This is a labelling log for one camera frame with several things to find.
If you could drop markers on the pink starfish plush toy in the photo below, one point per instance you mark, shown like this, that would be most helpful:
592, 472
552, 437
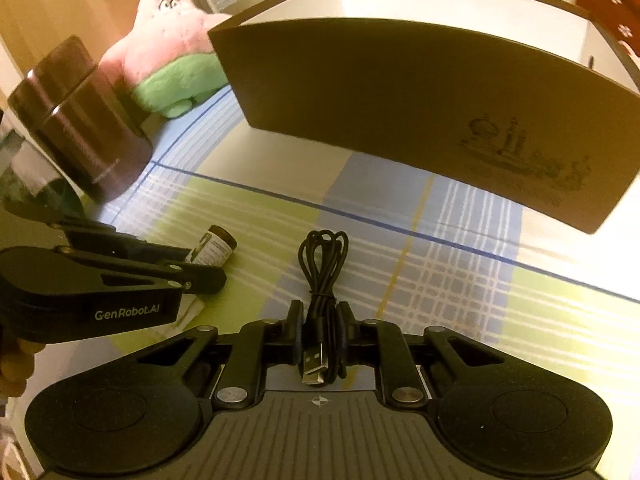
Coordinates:
170, 25

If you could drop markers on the brown cardboard box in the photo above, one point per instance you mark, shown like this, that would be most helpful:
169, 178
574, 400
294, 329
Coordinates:
375, 100

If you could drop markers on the brown thermos flask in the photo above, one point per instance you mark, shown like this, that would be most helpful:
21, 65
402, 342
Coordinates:
90, 130

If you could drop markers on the checked tablecloth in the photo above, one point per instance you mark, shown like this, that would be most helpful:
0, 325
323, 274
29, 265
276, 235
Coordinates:
450, 285

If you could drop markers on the person's left hand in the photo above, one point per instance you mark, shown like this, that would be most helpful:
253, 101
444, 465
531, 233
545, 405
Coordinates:
15, 365

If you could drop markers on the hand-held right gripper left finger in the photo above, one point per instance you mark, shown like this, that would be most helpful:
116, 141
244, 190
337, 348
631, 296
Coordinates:
295, 332

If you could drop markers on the wooden panel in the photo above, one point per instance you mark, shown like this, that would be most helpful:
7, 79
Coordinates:
60, 10

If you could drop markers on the white pill bottle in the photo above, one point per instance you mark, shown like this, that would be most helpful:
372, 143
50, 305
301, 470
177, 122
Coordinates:
212, 247

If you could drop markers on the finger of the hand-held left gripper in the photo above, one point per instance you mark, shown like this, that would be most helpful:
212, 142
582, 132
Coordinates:
200, 280
125, 245

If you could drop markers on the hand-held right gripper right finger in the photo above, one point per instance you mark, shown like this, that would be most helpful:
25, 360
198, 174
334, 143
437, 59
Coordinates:
343, 332

